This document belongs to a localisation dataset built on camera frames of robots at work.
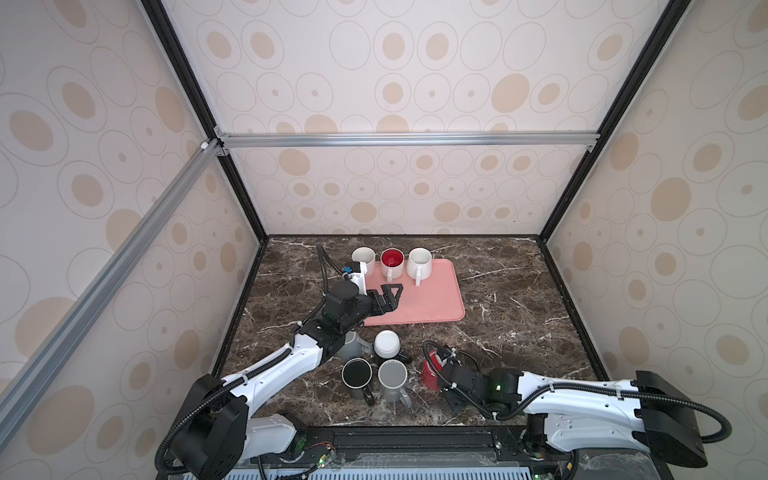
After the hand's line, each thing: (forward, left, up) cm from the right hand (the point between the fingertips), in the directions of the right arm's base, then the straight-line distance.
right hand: (448, 386), depth 81 cm
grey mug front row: (0, +15, +9) cm, 17 cm away
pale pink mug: (+42, +23, +7) cm, 48 cm away
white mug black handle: (+9, +16, +7) cm, 20 cm away
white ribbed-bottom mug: (+38, +6, +7) cm, 39 cm away
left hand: (+19, +13, +21) cm, 31 cm away
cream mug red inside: (+42, +15, +2) cm, 45 cm away
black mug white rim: (+1, +24, +7) cm, 25 cm away
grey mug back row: (+10, +26, +5) cm, 28 cm away
